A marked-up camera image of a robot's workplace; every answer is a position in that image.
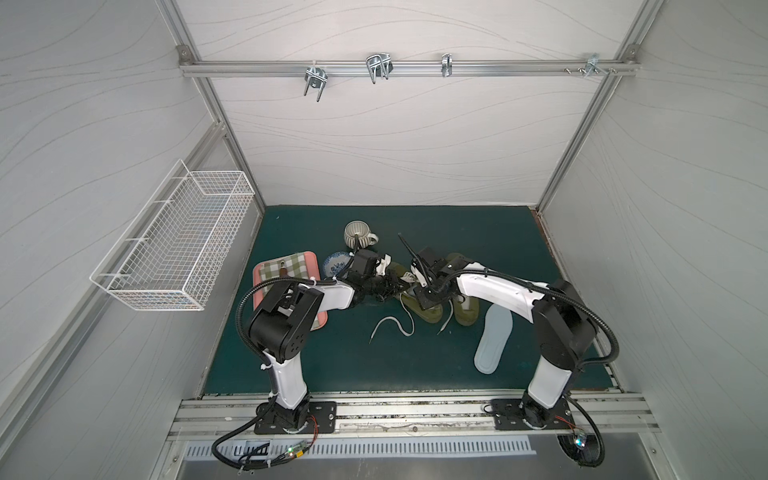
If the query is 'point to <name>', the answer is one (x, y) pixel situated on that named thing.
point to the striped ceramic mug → (362, 231)
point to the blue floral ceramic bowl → (334, 263)
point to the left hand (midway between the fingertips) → (413, 287)
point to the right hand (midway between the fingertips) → (424, 296)
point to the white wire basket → (172, 255)
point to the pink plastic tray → (314, 273)
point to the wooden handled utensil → (283, 273)
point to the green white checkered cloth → (296, 267)
